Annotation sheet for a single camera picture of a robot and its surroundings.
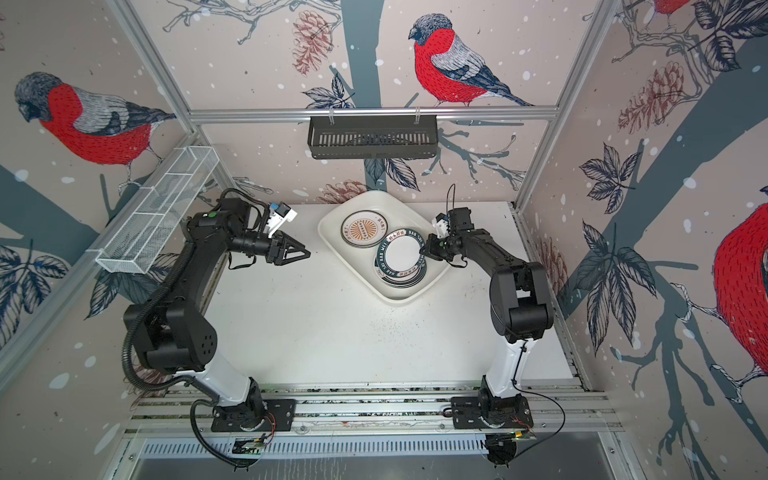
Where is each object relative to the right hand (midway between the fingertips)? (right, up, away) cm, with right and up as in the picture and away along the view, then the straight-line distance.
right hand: (421, 252), depth 96 cm
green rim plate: (-7, -1, +4) cm, 8 cm away
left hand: (-34, +2, -19) cm, 39 cm away
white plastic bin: (-6, +15, +19) cm, 24 cm away
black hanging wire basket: (-17, +40, +11) cm, 45 cm away
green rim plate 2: (-7, -10, 0) cm, 12 cm away
